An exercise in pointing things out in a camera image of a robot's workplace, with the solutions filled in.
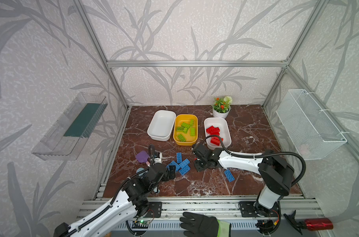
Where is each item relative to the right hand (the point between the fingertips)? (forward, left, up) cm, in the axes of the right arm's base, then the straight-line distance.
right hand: (196, 160), depth 88 cm
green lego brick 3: (+30, +2, -1) cm, 30 cm away
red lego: (+16, -13, -2) cm, 21 cm away
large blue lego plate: (-1, +14, -1) cm, 14 cm away
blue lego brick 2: (-1, +8, -2) cm, 8 cm away
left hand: (-5, +14, +6) cm, 16 cm away
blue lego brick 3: (-9, -19, -1) cm, 21 cm away
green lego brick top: (+27, +6, -2) cm, 28 cm away
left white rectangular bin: (+27, +26, -4) cm, 37 cm away
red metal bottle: (-32, -54, +3) cm, 63 cm away
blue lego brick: (+3, +11, -1) cm, 11 cm away
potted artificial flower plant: (+32, -17, +12) cm, 39 cm away
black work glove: (-32, -2, -1) cm, 32 cm away
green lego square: (+25, +11, -2) cm, 27 cm away
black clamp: (-32, -46, -1) cm, 56 cm away
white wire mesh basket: (0, -50, +31) cm, 59 cm away
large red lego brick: (+21, -13, -1) cm, 25 cm away
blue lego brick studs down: (-5, +7, -3) cm, 9 cm away
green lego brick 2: (+16, +10, -1) cm, 19 cm away
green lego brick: (+21, +2, -1) cm, 21 cm away
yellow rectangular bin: (+23, +7, -1) cm, 24 cm away
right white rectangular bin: (+20, -21, -3) cm, 29 cm away
